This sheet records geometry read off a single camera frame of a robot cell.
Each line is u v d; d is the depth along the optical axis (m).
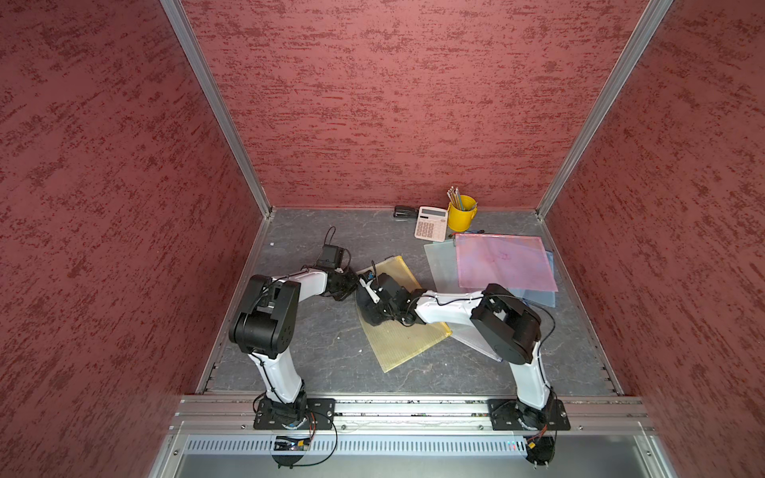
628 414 0.76
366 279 0.84
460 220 1.11
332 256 0.80
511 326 0.52
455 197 1.06
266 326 0.49
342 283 0.85
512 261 1.07
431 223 1.14
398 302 0.72
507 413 0.74
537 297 0.96
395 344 0.85
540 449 0.71
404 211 1.18
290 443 0.72
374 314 0.83
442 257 1.07
